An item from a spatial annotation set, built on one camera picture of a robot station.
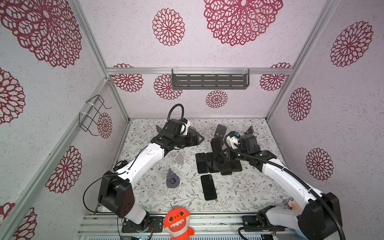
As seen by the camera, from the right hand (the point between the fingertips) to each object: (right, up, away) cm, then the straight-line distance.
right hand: (220, 150), depth 81 cm
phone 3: (-9, -10, +15) cm, 21 cm away
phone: (-2, +3, +6) cm, 7 cm away
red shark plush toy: (-23, -31, -14) cm, 41 cm away
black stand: (+25, +11, +23) cm, 35 cm away
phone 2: (-6, -22, +6) cm, 24 cm away
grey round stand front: (-26, -17, +4) cm, 32 cm away
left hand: (-12, +5, -1) cm, 13 cm away
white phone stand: (-22, -9, +10) cm, 26 cm away
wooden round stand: (+3, +10, +18) cm, 21 cm away
